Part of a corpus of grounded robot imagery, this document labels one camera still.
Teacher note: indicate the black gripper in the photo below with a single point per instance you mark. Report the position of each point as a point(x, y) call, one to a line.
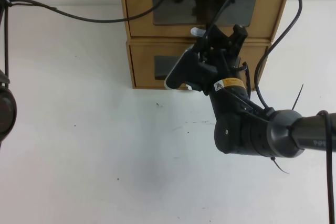
point(218, 67)

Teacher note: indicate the white drawer handle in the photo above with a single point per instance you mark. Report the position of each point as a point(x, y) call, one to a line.
point(197, 32)

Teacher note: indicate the cardboard shoebox drawer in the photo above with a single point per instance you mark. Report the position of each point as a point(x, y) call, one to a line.
point(141, 53)
point(174, 19)

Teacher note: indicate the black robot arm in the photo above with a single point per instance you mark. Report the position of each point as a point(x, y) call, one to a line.
point(245, 128)

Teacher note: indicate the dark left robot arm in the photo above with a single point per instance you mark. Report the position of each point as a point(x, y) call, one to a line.
point(8, 102)

